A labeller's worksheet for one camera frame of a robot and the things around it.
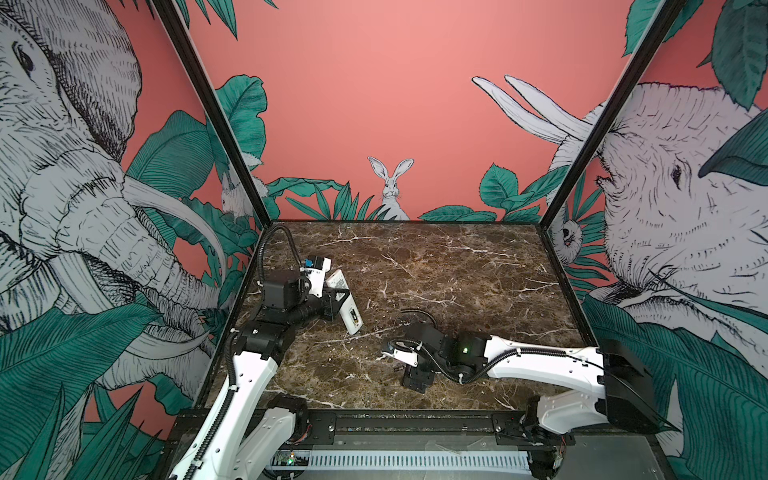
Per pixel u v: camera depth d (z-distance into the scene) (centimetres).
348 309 73
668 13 69
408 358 66
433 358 56
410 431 75
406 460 70
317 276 65
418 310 66
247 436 54
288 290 55
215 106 86
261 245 122
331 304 63
